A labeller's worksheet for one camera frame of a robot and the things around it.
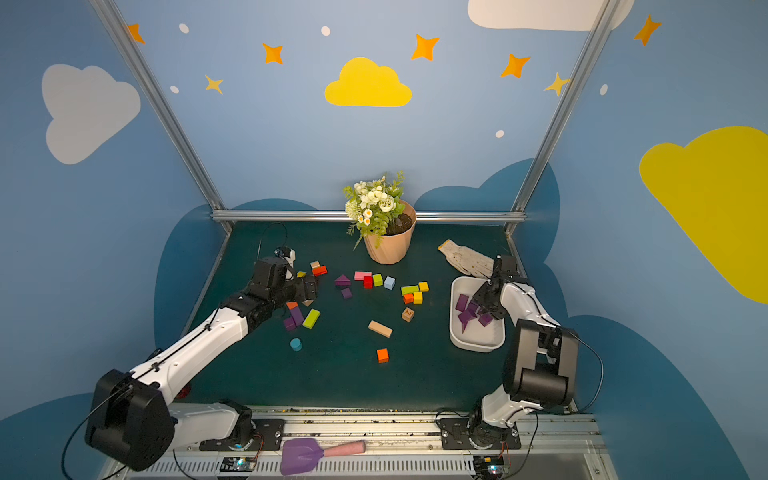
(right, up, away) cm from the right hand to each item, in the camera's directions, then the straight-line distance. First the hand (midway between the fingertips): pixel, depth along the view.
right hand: (489, 300), depth 93 cm
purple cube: (-1, -6, 0) cm, 6 cm away
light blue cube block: (-32, +4, +10) cm, 34 cm away
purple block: (-7, -2, +5) cm, 9 cm away
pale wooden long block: (-35, -9, 0) cm, 36 cm away
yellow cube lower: (-22, 0, +5) cm, 23 cm away
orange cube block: (-34, -15, -7) cm, 38 cm away
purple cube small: (-46, +1, +8) cm, 47 cm away
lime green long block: (-25, +2, +10) cm, 27 cm away
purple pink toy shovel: (-53, -34, -22) cm, 67 cm away
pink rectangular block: (-42, +7, +11) cm, 44 cm away
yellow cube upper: (-20, +3, +11) cm, 23 cm away
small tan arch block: (-59, +11, +14) cm, 62 cm away
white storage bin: (-5, -11, -4) cm, 13 cm away
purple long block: (-62, -6, +2) cm, 62 cm away
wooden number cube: (-26, -5, +2) cm, 26 cm away
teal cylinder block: (-60, -12, -6) cm, 61 cm away
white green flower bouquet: (-37, +29, -6) cm, 48 cm away
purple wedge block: (-8, -6, 0) cm, 10 cm away
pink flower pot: (-29, +18, +7) cm, 35 cm away
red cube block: (-39, +5, +11) cm, 41 cm away
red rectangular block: (-58, +8, +14) cm, 60 cm away
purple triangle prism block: (-49, +5, +11) cm, 50 cm away
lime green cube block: (-36, +6, +11) cm, 38 cm away
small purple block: (-63, -8, -1) cm, 64 cm away
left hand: (-55, +8, -8) cm, 56 cm away
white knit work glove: (-2, +12, +18) cm, 22 cm away
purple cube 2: (-4, -3, +5) cm, 7 cm away
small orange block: (-25, 0, +5) cm, 26 cm away
